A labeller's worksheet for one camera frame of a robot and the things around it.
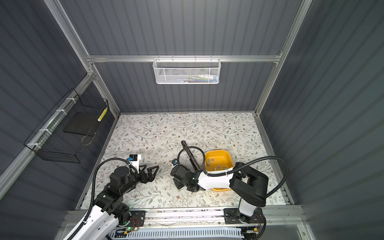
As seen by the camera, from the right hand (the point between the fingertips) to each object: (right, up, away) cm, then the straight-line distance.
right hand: (178, 178), depth 85 cm
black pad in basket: (-48, +32, -10) cm, 58 cm away
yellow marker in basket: (-42, +37, -3) cm, 56 cm away
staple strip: (+25, +6, +6) cm, 26 cm away
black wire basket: (-54, +27, -13) cm, 62 cm away
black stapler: (+8, +9, +8) cm, 15 cm away
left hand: (-13, +8, -7) cm, 17 cm away
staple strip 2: (+28, +4, +6) cm, 29 cm away
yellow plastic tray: (+24, +8, +9) cm, 26 cm away
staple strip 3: (+17, +9, +2) cm, 19 cm away
